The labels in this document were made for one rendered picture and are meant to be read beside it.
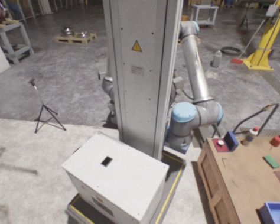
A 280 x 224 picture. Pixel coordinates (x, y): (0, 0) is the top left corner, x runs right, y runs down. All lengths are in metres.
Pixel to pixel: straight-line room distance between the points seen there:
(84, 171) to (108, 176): 0.15
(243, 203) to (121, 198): 0.93
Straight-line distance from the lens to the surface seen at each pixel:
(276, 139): 1.97
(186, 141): 1.14
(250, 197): 1.55
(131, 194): 0.93
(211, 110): 1.11
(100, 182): 0.98
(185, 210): 1.84
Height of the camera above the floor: 1.70
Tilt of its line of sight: 40 degrees down
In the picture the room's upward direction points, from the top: straight up
